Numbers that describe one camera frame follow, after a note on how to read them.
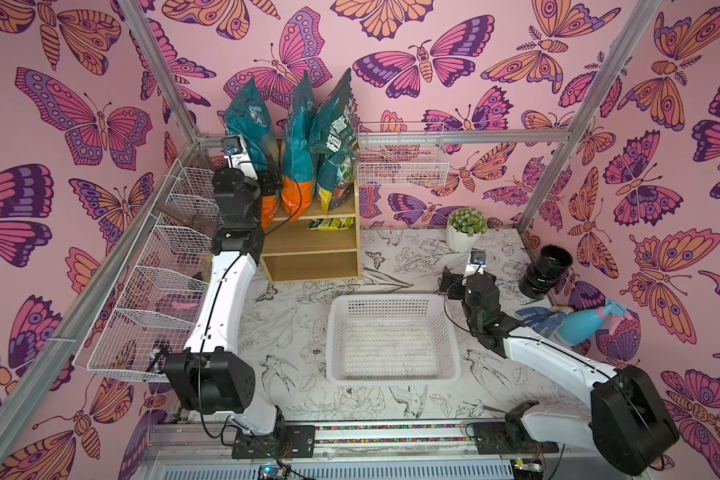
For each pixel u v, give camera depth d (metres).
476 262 0.70
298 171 0.69
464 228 1.01
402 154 0.95
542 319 0.92
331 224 0.95
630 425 0.41
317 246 0.95
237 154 0.57
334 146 0.64
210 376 0.41
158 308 0.76
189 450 0.73
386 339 0.91
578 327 0.88
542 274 0.93
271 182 0.64
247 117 0.63
